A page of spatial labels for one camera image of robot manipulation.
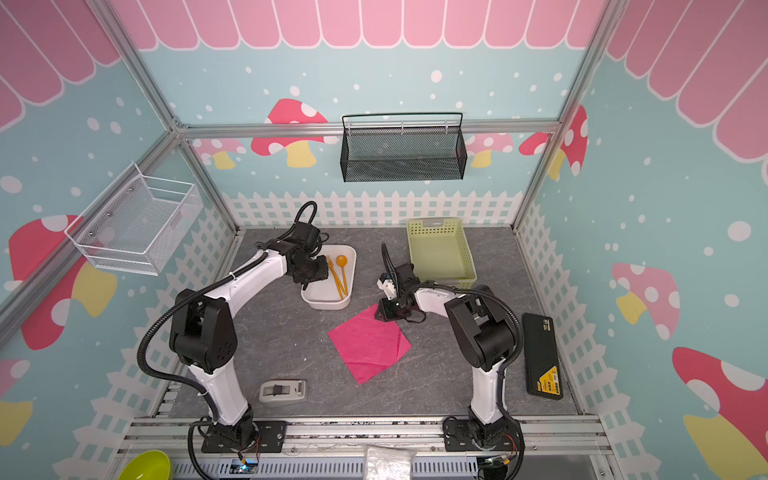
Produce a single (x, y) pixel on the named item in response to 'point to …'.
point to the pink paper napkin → (369, 344)
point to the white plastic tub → (323, 295)
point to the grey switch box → (282, 390)
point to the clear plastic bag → (382, 463)
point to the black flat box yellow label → (542, 366)
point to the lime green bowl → (148, 465)
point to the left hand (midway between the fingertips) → (323, 278)
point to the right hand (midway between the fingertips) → (378, 314)
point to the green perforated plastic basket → (440, 252)
